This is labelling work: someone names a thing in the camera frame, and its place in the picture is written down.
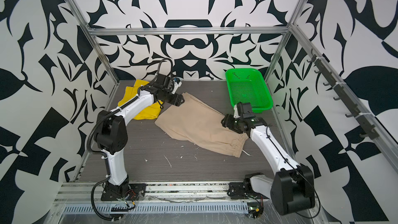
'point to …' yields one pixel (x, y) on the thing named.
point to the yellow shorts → (152, 113)
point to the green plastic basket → (247, 85)
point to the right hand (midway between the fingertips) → (226, 121)
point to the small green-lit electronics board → (254, 209)
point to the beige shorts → (197, 123)
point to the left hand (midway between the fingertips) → (179, 95)
